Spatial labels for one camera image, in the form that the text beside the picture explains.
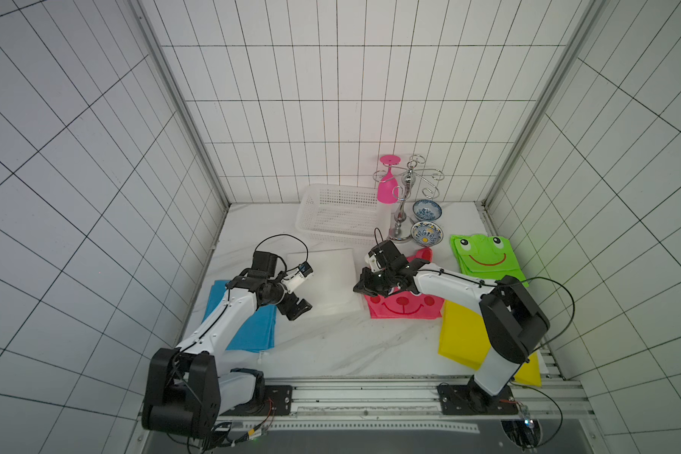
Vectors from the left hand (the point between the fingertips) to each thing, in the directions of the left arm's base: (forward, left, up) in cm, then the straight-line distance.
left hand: (295, 299), depth 85 cm
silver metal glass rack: (+36, -36, +10) cm, 52 cm away
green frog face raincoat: (+20, -69, -6) cm, 72 cm away
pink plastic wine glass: (+41, -31, +9) cm, 52 cm away
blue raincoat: (-10, +11, -3) cm, 15 cm away
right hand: (+2, -15, 0) cm, 15 cm away
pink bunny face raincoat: (+1, -35, -6) cm, 36 cm away
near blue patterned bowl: (+30, -47, -5) cm, 56 cm away
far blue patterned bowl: (+42, -49, -5) cm, 65 cm away
